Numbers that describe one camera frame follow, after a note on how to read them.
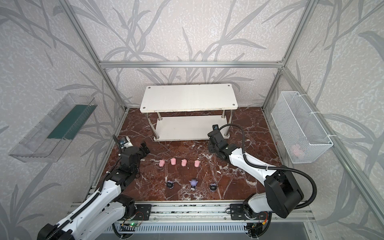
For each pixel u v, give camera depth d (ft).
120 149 1.96
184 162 2.93
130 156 1.96
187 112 3.18
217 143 2.14
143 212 2.40
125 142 2.25
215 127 2.51
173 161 2.97
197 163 2.92
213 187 2.57
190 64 3.18
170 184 2.59
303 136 2.00
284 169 1.42
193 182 2.64
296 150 2.42
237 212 2.40
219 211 2.47
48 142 2.10
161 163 2.92
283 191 1.37
